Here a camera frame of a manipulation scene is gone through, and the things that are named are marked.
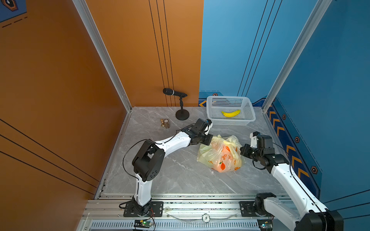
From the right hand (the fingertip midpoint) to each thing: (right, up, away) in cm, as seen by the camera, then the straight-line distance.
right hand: (239, 148), depth 83 cm
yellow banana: (+4, +21, +29) cm, 36 cm away
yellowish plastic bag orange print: (-10, -4, 0) cm, 11 cm away
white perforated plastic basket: (+5, +25, +37) cm, 45 cm away
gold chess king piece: (-49, +13, +24) cm, 56 cm away
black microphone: (-42, +34, +4) cm, 54 cm away
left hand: (-16, +5, +7) cm, 18 cm away
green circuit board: (-52, -35, -12) cm, 64 cm away
